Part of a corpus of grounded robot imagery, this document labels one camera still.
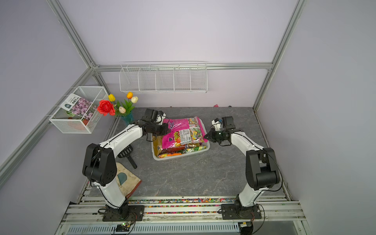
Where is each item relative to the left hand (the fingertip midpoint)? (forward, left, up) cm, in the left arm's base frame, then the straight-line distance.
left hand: (169, 131), depth 90 cm
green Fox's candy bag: (-13, -13, -2) cm, 18 cm away
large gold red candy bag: (-10, +7, -4) cm, 13 cm away
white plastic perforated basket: (-16, 0, -3) cm, 16 cm away
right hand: (-4, -22, -2) cm, 22 cm away
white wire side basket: (-6, +47, +21) cm, 52 cm away
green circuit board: (-46, +24, -15) cm, 54 cm away
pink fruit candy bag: (-2, -9, +1) cm, 9 cm away
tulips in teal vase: (+5, +24, +14) cm, 28 cm away
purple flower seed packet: (+4, +43, +21) cm, 48 cm away
